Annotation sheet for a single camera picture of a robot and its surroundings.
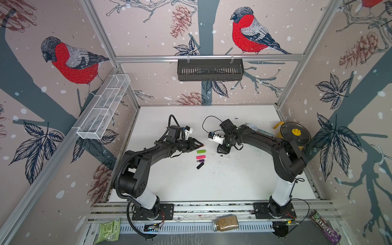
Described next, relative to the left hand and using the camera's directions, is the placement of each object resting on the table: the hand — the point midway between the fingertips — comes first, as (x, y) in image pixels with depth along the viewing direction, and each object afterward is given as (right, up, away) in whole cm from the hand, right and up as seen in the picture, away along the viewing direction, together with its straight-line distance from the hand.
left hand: (203, 143), depth 86 cm
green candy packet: (+43, +5, +18) cm, 46 cm away
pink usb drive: (-1, -10, +7) cm, 12 cm away
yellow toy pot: (+55, +7, +2) cm, 55 cm away
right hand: (+11, -3, +7) cm, 13 cm away
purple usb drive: (-1, -11, +4) cm, 12 cm away
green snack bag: (-44, -37, -18) cm, 60 cm away
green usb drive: (-1, -7, +9) cm, 11 cm away
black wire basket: (+3, +48, +20) cm, 52 cm away
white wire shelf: (-53, +21, -9) cm, 58 cm away
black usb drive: (-2, -14, +4) cm, 15 cm away
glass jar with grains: (+10, -33, -19) cm, 39 cm away
